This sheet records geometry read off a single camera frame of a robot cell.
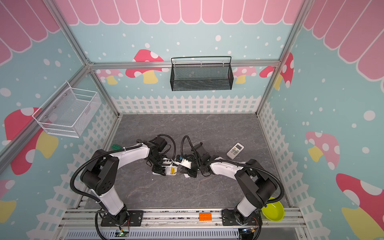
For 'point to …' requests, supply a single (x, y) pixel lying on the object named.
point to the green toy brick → (116, 147)
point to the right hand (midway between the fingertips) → (182, 168)
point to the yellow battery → (172, 171)
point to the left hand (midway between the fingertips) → (163, 169)
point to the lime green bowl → (274, 211)
